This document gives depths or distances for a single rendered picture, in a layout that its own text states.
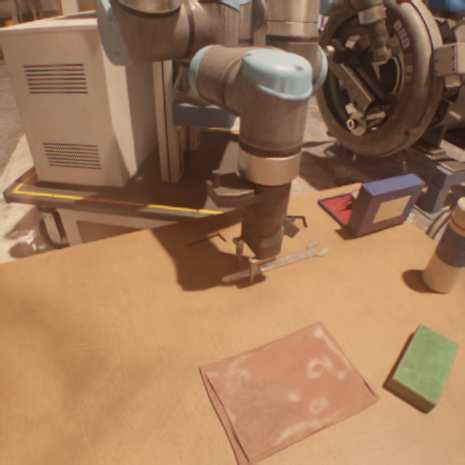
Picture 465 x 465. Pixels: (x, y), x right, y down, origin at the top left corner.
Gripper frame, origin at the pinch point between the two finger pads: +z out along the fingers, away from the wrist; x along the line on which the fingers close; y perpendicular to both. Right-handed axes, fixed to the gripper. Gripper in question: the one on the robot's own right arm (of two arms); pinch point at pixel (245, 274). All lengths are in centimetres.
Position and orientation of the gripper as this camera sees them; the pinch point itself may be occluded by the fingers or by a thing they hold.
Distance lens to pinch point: 62.9
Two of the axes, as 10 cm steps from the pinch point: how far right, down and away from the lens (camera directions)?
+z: -0.3, 7.8, 6.2
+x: -4.4, -5.7, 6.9
